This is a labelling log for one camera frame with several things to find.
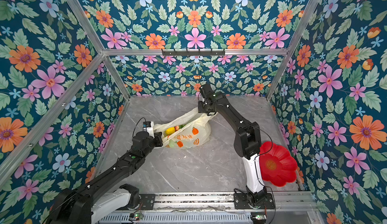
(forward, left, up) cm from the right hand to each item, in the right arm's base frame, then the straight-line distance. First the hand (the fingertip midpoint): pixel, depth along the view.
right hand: (202, 107), depth 93 cm
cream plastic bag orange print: (-16, +6, -2) cm, 17 cm away
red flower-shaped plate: (-30, -44, -18) cm, 56 cm away
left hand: (-15, +22, 0) cm, 26 cm away
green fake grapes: (-10, +12, -6) cm, 17 cm away
